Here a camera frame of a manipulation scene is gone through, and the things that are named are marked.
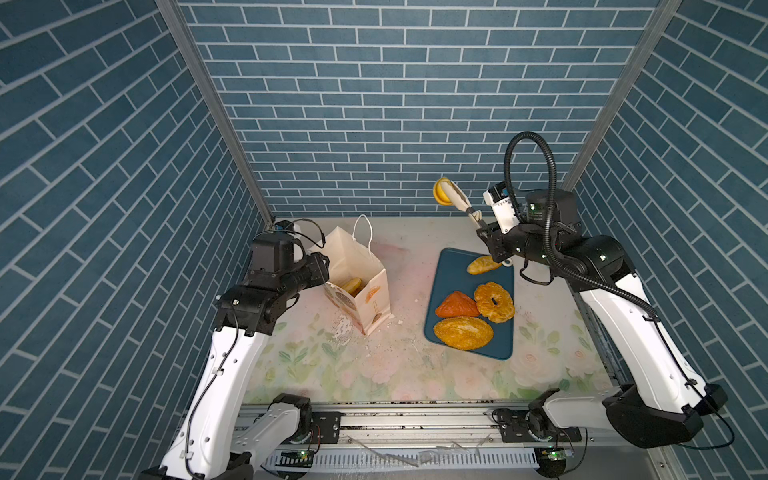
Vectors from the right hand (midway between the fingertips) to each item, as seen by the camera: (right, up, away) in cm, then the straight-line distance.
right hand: (480, 225), depth 65 cm
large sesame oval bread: (0, -30, +19) cm, 35 cm away
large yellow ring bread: (+11, -22, +27) cm, 37 cm away
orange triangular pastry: (0, -23, +26) cm, 35 cm away
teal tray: (+1, -15, +39) cm, 42 cm away
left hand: (-36, -8, +4) cm, 37 cm away
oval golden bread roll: (-33, -17, +32) cm, 49 cm away
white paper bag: (-33, -8, +27) cm, 44 cm away
